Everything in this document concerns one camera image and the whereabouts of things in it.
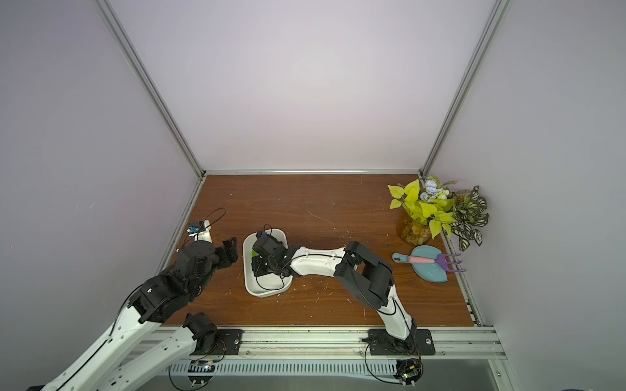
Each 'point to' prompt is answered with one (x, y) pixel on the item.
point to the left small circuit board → (200, 371)
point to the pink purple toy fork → (442, 259)
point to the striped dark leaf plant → (469, 210)
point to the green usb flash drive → (253, 253)
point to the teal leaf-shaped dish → (431, 271)
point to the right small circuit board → (408, 371)
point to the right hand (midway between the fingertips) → (251, 263)
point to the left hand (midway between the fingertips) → (231, 240)
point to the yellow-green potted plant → (425, 204)
